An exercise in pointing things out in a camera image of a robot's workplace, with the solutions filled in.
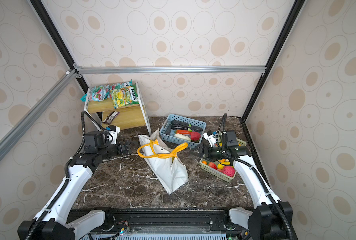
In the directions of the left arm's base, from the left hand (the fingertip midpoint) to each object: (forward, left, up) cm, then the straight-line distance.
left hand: (133, 142), depth 76 cm
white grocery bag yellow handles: (-6, -15, -10) cm, 19 cm away
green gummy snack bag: (+24, +21, +12) cm, 34 cm away
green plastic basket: (-9, -46, -18) cm, 50 cm away
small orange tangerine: (-2, -38, -18) cm, 42 cm away
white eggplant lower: (+18, -25, -21) cm, 37 cm away
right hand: (-5, -32, -4) cm, 33 cm away
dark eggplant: (+30, -25, -23) cm, 45 cm away
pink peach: (-8, -51, -16) cm, 54 cm away
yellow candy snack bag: (+22, +9, +12) cm, 26 cm away
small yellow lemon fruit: (-4, -48, -21) cm, 52 cm away
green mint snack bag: (+26, +2, +11) cm, 28 cm away
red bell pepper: (+19, -34, -20) cm, 44 cm away
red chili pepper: (+24, -25, -22) cm, 41 cm away
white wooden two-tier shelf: (+28, +14, -11) cm, 33 cm away
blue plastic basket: (+24, -14, -23) cm, 36 cm away
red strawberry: (-3, -43, -20) cm, 48 cm away
